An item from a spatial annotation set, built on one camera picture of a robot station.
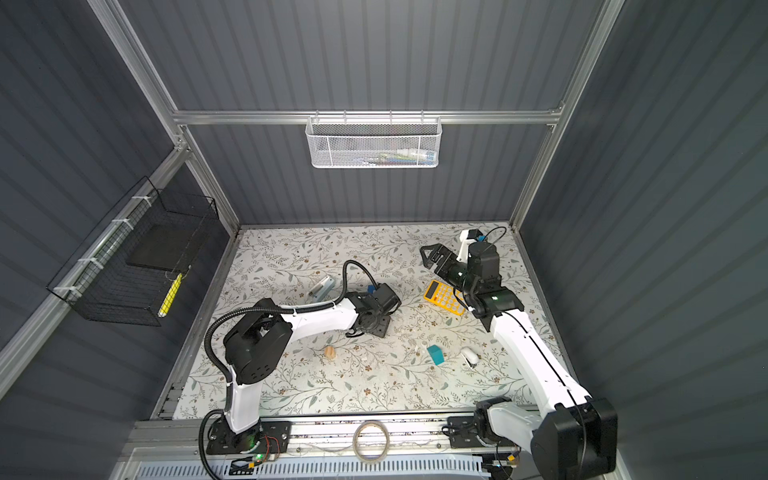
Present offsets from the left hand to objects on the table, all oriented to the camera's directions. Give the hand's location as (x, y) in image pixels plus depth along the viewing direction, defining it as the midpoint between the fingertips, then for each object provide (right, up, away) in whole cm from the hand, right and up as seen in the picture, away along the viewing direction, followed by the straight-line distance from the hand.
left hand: (378, 324), depth 93 cm
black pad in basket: (-53, +24, -17) cm, 60 cm away
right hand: (+15, +21, -16) cm, 30 cm away
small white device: (+27, -7, -9) cm, 29 cm away
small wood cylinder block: (-14, -7, -8) cm, 17 cm away
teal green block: (+17, -7, -6) cm, 20 cm away
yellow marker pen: (-47, +10, -26) cm, 55 cm away
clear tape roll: (-5, -25, -21) cm, 33 cm away
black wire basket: (-60, +18, -21) cm, 66 cm away
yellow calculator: (+22, +8, +6) cm, 24 cm away
